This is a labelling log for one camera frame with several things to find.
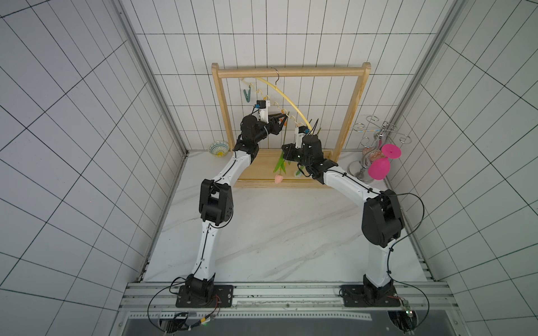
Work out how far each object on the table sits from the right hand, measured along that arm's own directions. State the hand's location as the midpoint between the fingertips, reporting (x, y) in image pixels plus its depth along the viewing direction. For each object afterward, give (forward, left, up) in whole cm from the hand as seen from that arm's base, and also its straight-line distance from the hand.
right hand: (273, 147), depth 88 cm
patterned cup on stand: (+7, -48, -10) cm, 50 cm away
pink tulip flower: (-6, -4, -5) cm, 8 cm away
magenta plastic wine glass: (+1, -50, -12) cm, 51 cm away
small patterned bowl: (+19, +33, -21) cm, 43 cm away
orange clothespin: (+8, -5, +6) cm, 12 cm away
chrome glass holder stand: (+9, -45, -25) cm, 53 cm away
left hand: (+11, -5, +8) cm, 14 cm away
